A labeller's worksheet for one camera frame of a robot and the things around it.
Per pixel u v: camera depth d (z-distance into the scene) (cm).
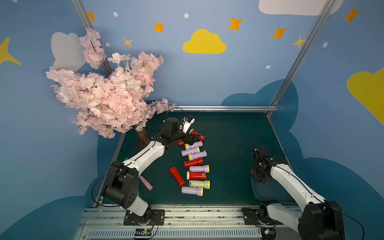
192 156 93
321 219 46
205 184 82
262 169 63
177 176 86
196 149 96
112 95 56
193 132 106
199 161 91
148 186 83
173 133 68
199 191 80
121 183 44
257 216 74
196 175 85
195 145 99
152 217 73
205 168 88
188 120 73
